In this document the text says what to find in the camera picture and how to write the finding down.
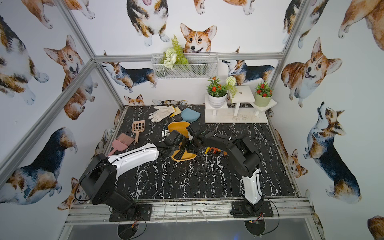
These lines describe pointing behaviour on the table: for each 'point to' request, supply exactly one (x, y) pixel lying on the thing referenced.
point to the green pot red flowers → (263, 95)
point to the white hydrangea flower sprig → (230, 84)
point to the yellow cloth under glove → (177, 111)
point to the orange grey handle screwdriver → (214, 149)
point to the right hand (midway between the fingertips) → (180, 149)
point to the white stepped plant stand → (240, 108)
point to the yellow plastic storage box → (181, 127)
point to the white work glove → (161, 112)
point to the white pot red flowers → (216, 92)
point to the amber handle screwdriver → (225, 153)
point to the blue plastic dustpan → (189, 115)
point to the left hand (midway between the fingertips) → (173, 139)
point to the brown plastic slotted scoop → (138, 126)
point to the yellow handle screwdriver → (207, 150)
